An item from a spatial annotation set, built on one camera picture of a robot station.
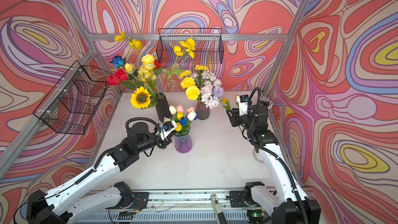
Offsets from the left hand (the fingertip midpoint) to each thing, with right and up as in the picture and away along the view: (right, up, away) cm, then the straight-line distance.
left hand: (179, 128), depth 70 cm
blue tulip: (+2, +4, -4) cm, 6 cm away
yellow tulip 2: (0, +6, -1) cm, 7 cm away
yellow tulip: (0, +1, -4) cm, 4 cm away
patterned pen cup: (+48, +13, +21) cm, 54 cm away
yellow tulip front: (+29, +10, +38) cm, 49 cm away
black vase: (-13, +10, +21) cm, 27 cm away
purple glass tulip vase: (-1, -11, +23) cm, 25 cm away
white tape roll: (+42, -19, +16) cm, 49 cm away
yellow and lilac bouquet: (+9, +23, +19) cm, 31 cm away
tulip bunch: (+5, +7, -1) cm, 9 cm away
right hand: (+25, +7, +7) cm, 27 cm away
